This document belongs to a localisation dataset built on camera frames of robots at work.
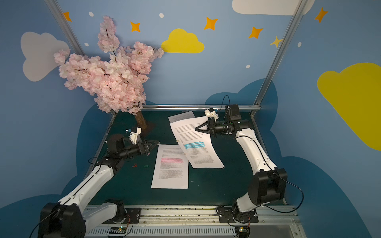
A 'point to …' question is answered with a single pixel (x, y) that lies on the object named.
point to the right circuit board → (242, 231)
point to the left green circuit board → (118, 230)
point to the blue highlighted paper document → (197, 146)
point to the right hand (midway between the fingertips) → (198, 129)
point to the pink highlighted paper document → (171, 170)
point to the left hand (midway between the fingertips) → (155, 141)
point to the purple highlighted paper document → (183, 116)
